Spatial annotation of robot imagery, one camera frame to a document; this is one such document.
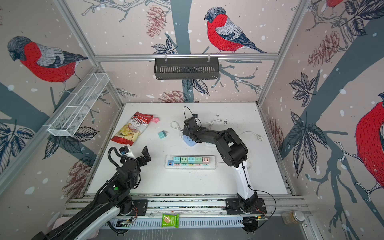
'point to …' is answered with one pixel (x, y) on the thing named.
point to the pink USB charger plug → (205, 160)
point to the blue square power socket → (189, 141)
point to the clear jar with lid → (293, 217)
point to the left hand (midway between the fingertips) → (138, 149)
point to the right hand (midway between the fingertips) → (190, 130)
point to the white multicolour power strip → (173, 162)
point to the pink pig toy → (155, 119)
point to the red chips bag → (129, 133)
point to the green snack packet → (170, 220)
